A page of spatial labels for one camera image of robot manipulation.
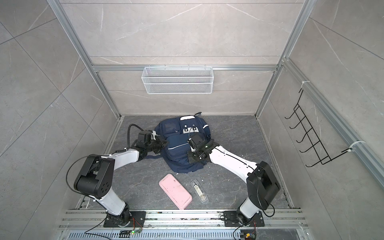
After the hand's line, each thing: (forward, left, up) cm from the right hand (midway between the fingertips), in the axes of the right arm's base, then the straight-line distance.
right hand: (191, 156), depth 85 cm
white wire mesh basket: (+48, +9, +20) cm, 53 cm away
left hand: (+13, +13, +1) cm, 18 cm away
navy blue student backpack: (+22, +10, -3) cm, 24 cm away
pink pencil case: (-17, +9, -8) cm, 21 cm away
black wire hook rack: (-9, -56, +21) cm, 60 cm away
